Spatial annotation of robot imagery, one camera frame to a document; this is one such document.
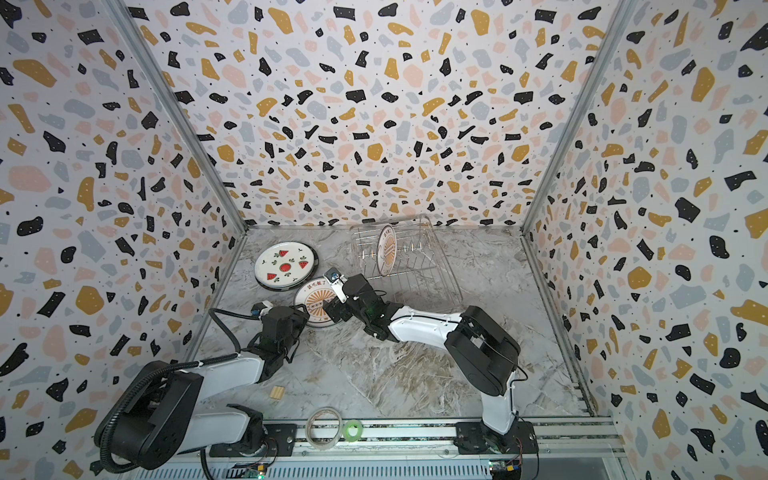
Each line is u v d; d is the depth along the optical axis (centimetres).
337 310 77
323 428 78
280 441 73
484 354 48
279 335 69
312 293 99
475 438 74
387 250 105
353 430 76
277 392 80
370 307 67
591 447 74
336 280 73
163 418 42
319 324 91
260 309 80
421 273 106
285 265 106
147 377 46
